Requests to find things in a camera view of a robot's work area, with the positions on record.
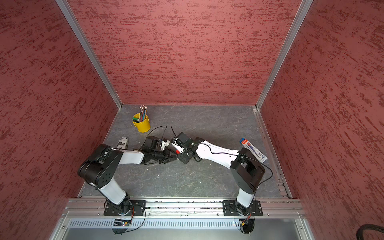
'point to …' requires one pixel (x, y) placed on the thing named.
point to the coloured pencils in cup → (143, 112)
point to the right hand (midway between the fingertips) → (185, 157)
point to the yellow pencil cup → (142, 126)
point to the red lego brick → (177, 152)
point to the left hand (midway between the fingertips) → (176, 160)
